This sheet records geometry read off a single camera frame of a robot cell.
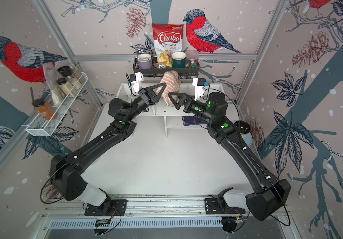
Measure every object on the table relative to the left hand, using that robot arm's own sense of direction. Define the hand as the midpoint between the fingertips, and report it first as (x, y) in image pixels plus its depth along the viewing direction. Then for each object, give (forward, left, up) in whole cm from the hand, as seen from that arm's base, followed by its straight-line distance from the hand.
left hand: (168, 84), depth 54 cm
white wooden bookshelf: (+16, -5, -41) cm, 44 cm away
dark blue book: (+13, -10, -39) cm, 42 cm away
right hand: (+3, -2, -8) cm, 8 cm away
